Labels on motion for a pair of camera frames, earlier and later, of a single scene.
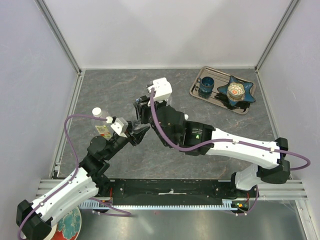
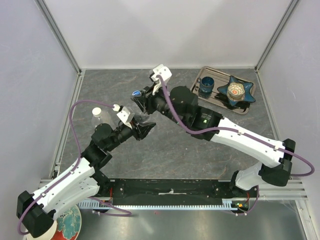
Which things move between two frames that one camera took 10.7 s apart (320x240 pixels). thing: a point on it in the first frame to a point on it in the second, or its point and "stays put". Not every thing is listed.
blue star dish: x=223 y=90 stays put
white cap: x=96 y=111 stays put
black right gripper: x=142 y=109 to x=149 y=99
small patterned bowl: x=236 y=92 stays put
